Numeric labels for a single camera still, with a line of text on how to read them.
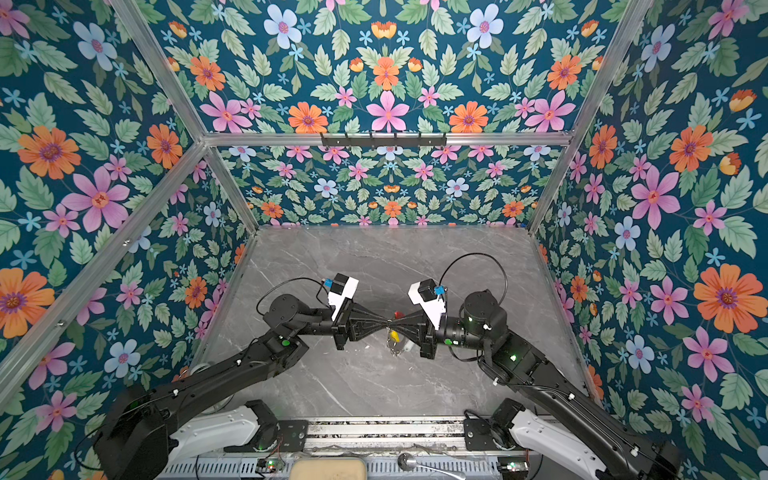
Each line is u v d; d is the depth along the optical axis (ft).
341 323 1.84
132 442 1.30
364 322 1.92
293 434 2.42
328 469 2.18
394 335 2.02
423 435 2.46
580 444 1.47
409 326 1.86
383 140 2.99
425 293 1.69
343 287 1.80
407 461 2.26
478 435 2.41
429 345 1.72
